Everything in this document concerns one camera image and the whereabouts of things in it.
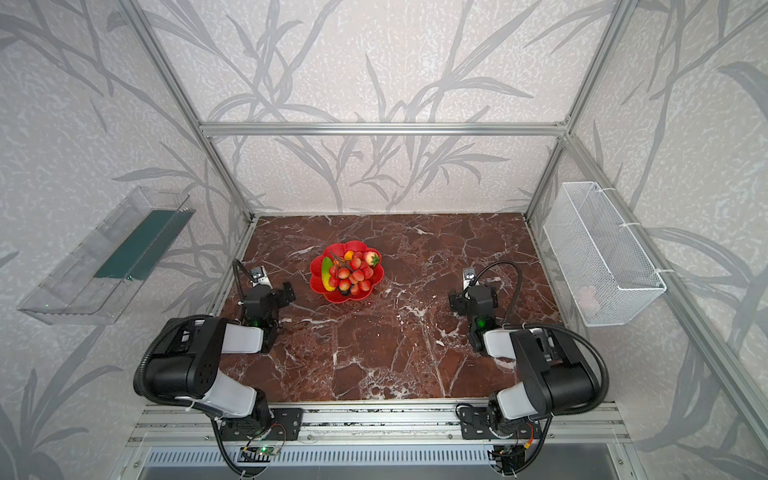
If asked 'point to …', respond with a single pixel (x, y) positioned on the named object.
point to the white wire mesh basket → (608, 273)
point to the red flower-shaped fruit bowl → (340, 296)
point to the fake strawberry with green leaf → (372, 258)
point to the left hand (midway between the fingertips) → (275, 273)
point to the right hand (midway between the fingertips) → (472, 278)
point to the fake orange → (349, 255)
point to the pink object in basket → (588, 300)
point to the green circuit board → (266, 450)
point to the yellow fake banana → (326, 282)
